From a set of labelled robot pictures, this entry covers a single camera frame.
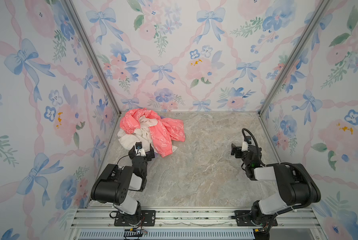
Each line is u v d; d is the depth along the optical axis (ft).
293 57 2.83
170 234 2.31
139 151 2.50
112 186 1.50
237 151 2.75
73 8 2.30
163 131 3.28
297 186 1.47
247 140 2.57
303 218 2.51
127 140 3.28
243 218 2.40
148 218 2.44
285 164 1.68
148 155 2.67
